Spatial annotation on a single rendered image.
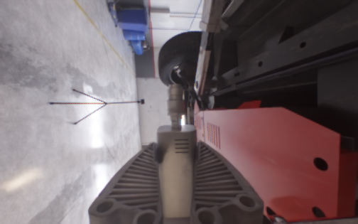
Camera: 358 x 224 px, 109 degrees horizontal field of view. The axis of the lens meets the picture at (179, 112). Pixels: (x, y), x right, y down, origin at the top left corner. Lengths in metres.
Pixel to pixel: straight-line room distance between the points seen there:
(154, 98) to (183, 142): 8.64
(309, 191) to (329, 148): 0.13
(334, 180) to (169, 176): 0.38
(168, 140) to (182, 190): 0.07
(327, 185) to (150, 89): 8.68
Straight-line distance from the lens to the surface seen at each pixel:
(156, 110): 8.78
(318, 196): 0.51
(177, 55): 1.37
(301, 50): 0.52
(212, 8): 0.72
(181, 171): 0.17
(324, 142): 0.45
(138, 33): 6.64
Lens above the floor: 1.23
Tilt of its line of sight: 9 degrees up
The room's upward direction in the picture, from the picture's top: 86 degrees clockwise
